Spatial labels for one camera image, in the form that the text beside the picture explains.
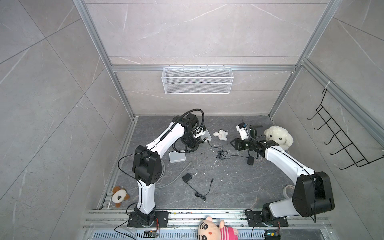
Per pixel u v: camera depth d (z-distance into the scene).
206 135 1.05
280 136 0.84
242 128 0.78
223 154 0.98
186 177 0.86
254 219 0.73
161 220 0.73
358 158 0.59
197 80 1.01
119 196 0.78
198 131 0.77
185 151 0.86
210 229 0.65
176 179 0.87
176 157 0.92
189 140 0.75
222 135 1.04
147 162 0.51
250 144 0.73
